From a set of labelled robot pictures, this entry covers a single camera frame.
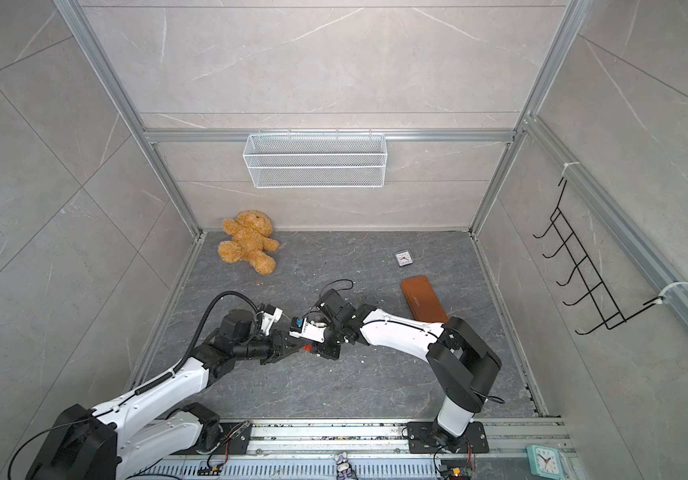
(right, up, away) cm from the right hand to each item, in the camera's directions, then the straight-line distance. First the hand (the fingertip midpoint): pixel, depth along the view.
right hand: (318, 344), depth 83 cm
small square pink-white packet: (+29, +24, +26) cm, 46 cm away
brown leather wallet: (+34, +11, +16) cm, 39 cm away
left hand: (-3, +2, -5) cm, 6 cm away
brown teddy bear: (-28, +34, +25) cm, 51 cm away
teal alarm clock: (+55, -23, -15) cm, 62 cm away
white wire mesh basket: (-2, +58, +14) cm, 59 cm away
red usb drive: (-3, 0, -3) cm, 4 cm away
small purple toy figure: (+8, -24, -16) cm, 30 cm away
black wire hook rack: (+64, +21, -15) cm, 69 cm away
